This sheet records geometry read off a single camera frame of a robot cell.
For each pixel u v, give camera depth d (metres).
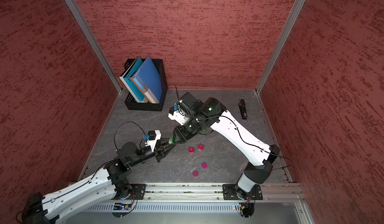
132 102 1.10
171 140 0.65
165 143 0.68
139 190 0.74
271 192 0.76
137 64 0.95
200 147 0.87
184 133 0.54
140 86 0.90
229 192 0.74
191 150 0.87
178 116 0.57
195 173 0.80
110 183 0.54
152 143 0.60
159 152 0.62
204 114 0.42
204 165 0.83
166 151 0.65
